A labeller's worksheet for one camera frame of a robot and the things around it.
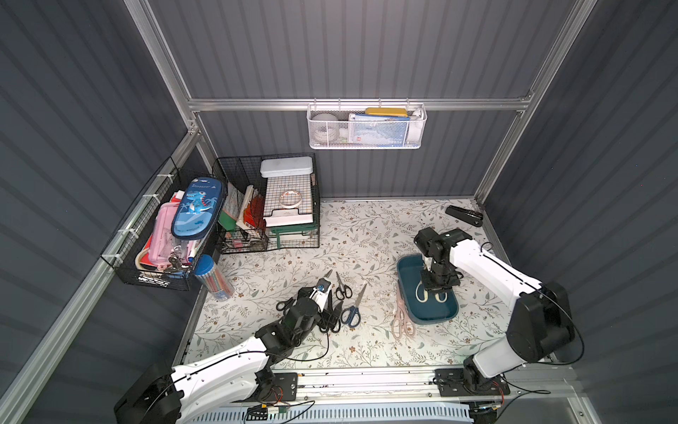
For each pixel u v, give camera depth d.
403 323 0.84
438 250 0.62
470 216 1.13
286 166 1.02
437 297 0.81
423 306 0.82
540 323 0.43
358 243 1.05
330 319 0.72
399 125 0.87
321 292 0.69
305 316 0.60
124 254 0.61
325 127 0.84
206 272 0.77
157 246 0.67
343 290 0.93
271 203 0.92
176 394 0.43
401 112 0.88
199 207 0.69
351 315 0.87
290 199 0.94
